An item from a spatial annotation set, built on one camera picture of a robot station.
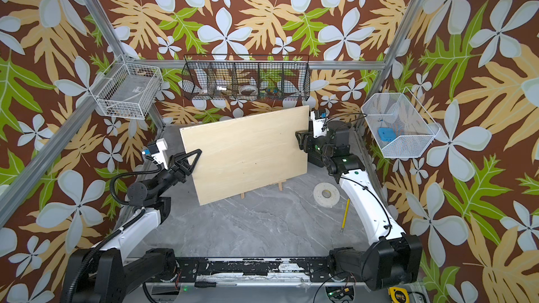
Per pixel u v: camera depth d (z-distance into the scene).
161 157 0.60
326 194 0.94
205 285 0.72
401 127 0.84
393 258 0.40
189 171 0.64
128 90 0.84
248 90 0.99
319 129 0.67
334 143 0.57
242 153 0.66
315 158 0.99
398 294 0.68
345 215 0.88
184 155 0.63
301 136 0.70
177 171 0.60
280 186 0.93
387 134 0.82
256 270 0.75
